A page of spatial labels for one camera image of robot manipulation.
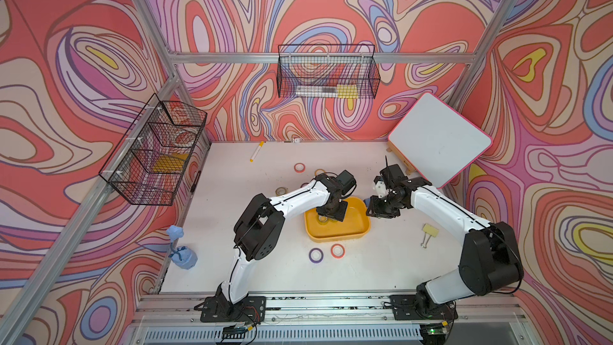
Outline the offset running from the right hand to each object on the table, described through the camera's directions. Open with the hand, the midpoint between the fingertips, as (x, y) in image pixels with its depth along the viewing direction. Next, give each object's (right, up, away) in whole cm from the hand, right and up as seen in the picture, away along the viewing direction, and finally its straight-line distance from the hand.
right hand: (373, 218), depth 86 cm
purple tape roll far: (-25, +14, -23) cm, 37 cm away
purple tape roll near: (-21, -13, -1) cm, 25 cm away
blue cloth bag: (-65, -10, -9) cm, 66 cm away
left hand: (-12, 0, +3) cm, 12 cm away
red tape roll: (-28, +18, +25) cm, 42 cm away
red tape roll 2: (-13, -12, 0) cm, 18 cm away
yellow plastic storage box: (-19, -5, +5) cm, 20 cm away
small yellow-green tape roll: (-18, -2, +5) cm, 19 cm away
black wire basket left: (-73, +21, -14) cm, 77 cm away
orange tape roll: (-21, +16, +22) cm, 34 cm away
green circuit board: (-47, -31, -14) cm, 58 cm away
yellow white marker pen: (-49, +26, +30) cm, 63 cm away
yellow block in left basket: (-66, +20, -14) cm, 71 cm away
